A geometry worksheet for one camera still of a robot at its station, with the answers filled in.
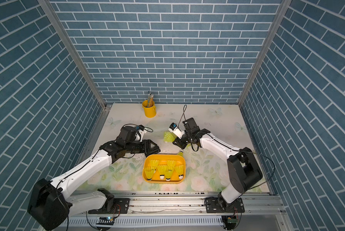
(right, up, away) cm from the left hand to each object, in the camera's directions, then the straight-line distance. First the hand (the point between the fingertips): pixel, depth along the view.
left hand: (157, 147), depth 79 cm
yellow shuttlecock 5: (+7, -11, +6) cm, 14 cm away
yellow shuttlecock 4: (-3, -11, +5) cm, 13 cm away
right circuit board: (+39, -35, -8) cm, 53 cm away
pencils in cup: (-9, +31, +26) cm, 42 cm away
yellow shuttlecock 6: (+6, -16, +5) cm, 18 cm away
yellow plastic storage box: (+2, -9, +10) cm, 14 cm away
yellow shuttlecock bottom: (+2, -13, +3) cm, 14 cm away
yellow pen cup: (-10, +23, +28) cm, 38 cm away
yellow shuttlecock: (+6, +5, +3) cm, 9 cm away
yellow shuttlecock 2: (+14, -7, +13) cm, 20 cm away
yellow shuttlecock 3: (-5, -16, +5) cm, 17 cm away
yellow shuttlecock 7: (+13, -14, +3) cm, 19 cm away
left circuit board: (-25, -36, -7) cm, 44 cm away
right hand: (+11, +2, +9) cm, 14 cm away
